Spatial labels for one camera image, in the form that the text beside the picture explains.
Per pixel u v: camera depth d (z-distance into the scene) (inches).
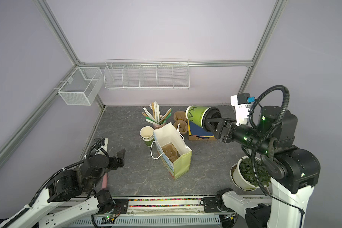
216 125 19.1
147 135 35.9
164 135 32.2
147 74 39.0
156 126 37.6
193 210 29.0
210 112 18.2
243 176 27.7
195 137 37.7
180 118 43.6
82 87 37.6
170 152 36.8
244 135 15.3
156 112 38.0
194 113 20.3
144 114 35.7
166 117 37.6
